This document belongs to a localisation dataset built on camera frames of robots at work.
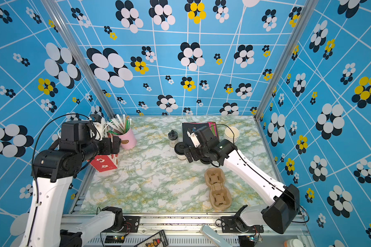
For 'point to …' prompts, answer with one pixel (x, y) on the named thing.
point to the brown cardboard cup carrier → (220, 197)
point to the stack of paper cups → (229, 135)
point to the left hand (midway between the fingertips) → (110, 139)
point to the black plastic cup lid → (180, 147)
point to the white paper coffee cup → (181, 157)
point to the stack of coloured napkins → (186, 140)
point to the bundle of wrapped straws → (118, 126)
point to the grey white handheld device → (212, 234)
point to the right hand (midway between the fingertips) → (194, 148)
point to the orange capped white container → (293, 243)
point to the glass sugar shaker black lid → (172, 136)
